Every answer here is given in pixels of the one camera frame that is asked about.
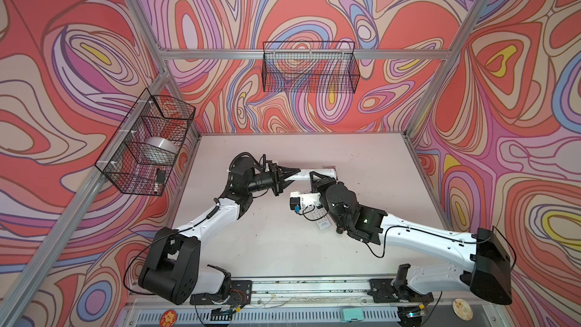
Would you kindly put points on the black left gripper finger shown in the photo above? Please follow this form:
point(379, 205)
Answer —
point(283, 184)
point(287, 172)

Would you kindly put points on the black wire basket wall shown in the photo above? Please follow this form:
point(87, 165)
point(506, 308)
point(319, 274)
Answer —
point(141, 157)
point(301, 66)

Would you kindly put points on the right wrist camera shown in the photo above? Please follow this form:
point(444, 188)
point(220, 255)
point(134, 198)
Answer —
point(303, 202)

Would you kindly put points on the red round sticker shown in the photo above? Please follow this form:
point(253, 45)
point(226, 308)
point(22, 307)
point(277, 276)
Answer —
point(168, 318)

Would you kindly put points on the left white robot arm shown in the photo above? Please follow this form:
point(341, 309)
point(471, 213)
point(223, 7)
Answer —
point(173, 269)

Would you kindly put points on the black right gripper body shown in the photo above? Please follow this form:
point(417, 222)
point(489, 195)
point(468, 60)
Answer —
point(338, 224)

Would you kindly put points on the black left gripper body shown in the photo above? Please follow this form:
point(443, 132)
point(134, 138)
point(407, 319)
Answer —
point(269, 181)

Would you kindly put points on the white remote with coloured buttons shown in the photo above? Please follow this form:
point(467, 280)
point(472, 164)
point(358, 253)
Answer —
point(321, 219)

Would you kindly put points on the black wire basket back wall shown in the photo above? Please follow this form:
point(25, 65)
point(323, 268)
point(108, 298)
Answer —
point(301, 66)

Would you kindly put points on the white remote with back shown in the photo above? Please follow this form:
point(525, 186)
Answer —
point(304, 175)

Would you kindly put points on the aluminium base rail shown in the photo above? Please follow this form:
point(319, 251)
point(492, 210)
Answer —
point(318, 291)

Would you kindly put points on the beige round disc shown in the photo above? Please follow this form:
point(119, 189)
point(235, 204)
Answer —
point(462, 309)

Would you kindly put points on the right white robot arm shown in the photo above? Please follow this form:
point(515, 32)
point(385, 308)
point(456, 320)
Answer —
point(478, 262)

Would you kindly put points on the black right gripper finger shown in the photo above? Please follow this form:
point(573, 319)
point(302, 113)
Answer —
point(318, 184)
point(316, 177)

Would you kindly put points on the silver tape roll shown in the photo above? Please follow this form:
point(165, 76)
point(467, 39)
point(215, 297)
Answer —
point(159, 151)

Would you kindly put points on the green box on rail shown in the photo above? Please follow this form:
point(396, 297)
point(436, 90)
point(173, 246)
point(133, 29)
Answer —
point(352, 315)

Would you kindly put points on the black wire basket left wall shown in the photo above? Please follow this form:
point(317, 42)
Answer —
point(141, 157)

